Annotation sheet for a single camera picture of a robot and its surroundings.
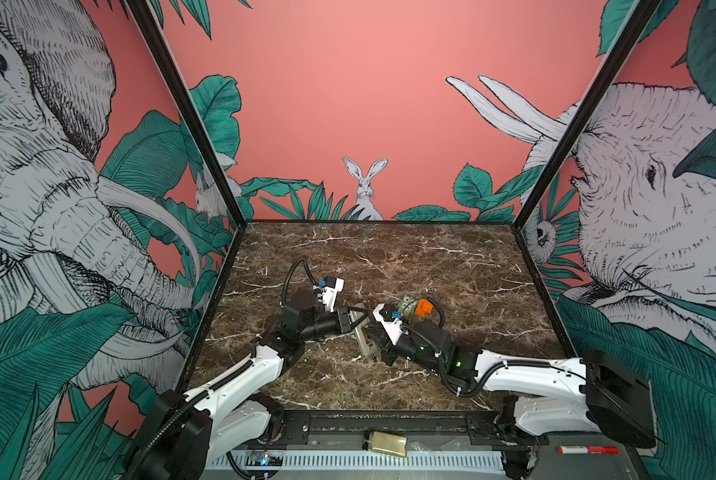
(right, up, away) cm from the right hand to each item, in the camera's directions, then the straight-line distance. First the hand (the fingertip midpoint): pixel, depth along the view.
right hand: (363, 329), depth 72 cm
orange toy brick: (+19, 0, +24) cm, 31 cm away
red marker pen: (+55, -29, -2) cm, 62 cm away
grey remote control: (-1, +2, +3) cm, 3 cm away
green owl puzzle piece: (+14, +1, +24) cm, 28 cm away
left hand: (+1, +4, +3) cm, 5 cm away
